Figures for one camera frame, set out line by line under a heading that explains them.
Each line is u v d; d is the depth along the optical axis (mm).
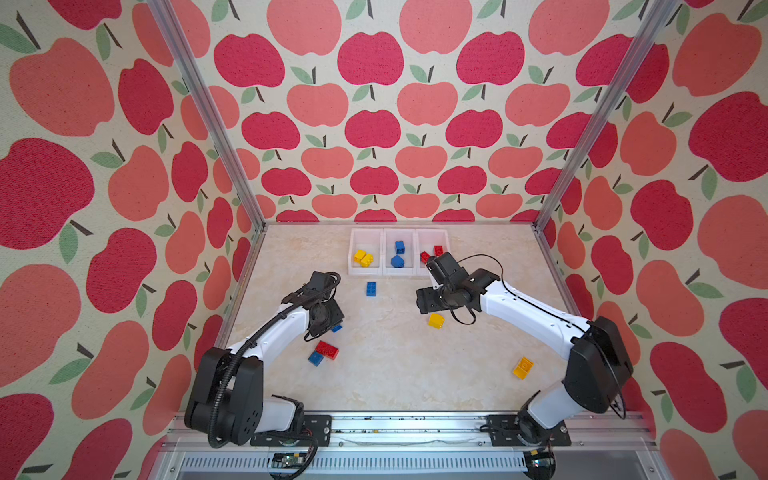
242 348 455
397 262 1079
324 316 719
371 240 1156
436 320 921
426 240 1139
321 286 713
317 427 749
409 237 1112
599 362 454
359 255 1077
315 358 854
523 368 812
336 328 884
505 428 736
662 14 690
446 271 663
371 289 1003
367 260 1073
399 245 1112
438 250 1112
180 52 751
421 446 733
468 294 596
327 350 877
